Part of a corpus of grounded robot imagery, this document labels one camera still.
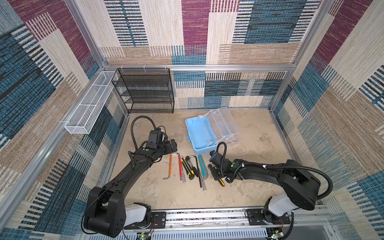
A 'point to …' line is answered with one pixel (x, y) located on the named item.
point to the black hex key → (200, 180)
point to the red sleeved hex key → (180, 164)
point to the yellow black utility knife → (189, 171)
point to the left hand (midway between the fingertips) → (170, 143)
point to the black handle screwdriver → (195, 169)
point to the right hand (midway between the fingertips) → (216, 173)
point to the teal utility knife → (203, 166)
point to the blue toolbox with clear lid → (205, 132)
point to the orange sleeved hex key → (170, 167)
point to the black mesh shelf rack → (145, 90)
